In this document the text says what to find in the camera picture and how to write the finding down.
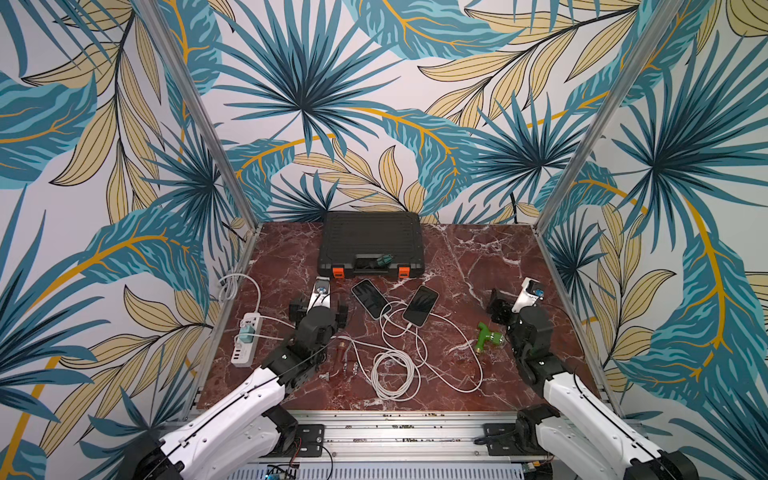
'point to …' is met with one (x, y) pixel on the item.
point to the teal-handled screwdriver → (385, 260)
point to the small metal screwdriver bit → (325, 376)
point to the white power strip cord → (229, 288)
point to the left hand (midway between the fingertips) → (321, 300)
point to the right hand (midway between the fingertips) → (490, 294)
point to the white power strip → (248, 339)
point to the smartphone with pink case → (371, 298)
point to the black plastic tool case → (371, 244)
